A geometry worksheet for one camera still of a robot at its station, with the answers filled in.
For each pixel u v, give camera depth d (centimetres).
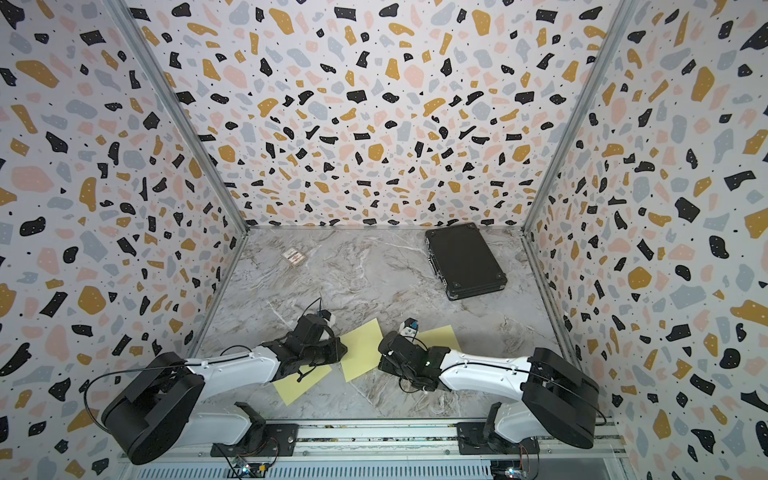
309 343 71
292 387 82
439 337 93
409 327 78
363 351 89
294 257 110
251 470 71
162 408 42
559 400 43
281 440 74
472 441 73
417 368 62
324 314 83
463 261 106
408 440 76
